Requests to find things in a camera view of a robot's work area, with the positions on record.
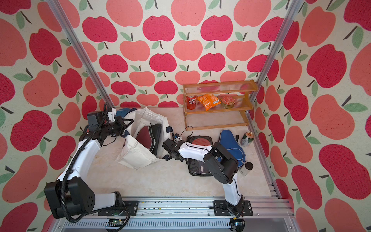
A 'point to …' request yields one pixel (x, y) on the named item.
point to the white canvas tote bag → (134, 153)
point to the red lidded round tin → (228, 102)
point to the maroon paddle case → (145, 137)
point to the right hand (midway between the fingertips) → (188, 150)
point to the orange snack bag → (208, 101)
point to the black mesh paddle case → (199, 168)
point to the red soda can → (191, 102)
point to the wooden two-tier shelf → (218, 105)
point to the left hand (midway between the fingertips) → (133, 122)
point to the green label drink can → (247, 138)
